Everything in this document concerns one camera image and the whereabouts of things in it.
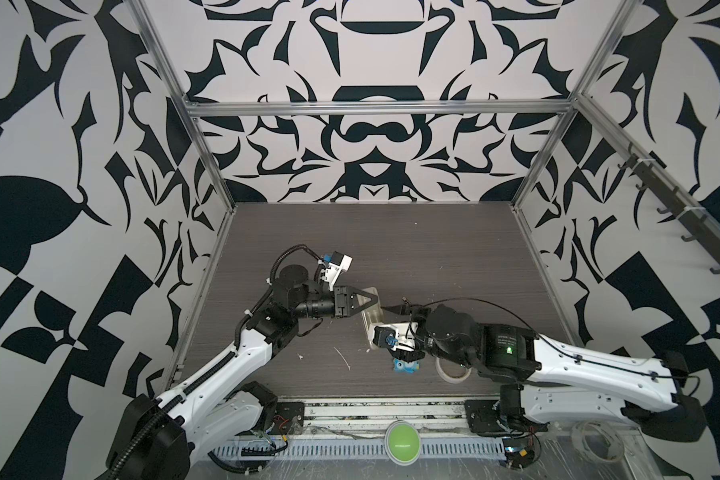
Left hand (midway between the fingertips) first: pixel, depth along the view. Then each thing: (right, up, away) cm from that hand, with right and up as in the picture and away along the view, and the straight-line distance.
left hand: (380, 298), depth 66 cm
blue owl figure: (+8, -21, +15) cm, 27 cm away
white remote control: (-2, -4, 0) cm, 4 cm away
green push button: (+5, -33, +3) cm, 34 cm away
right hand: (+1, -3, -2) cm, 4 cm away
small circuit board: (+33, -37, +5) cm, 50 cm away
